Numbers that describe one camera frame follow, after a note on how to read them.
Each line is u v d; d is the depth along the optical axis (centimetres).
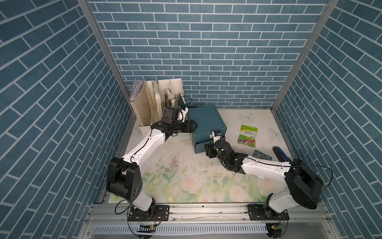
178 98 116
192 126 75
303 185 44
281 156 93
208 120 85
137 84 94
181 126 73
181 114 70
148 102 101
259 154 96
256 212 74
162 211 74
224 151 63
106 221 74
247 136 105
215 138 76
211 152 76
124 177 44
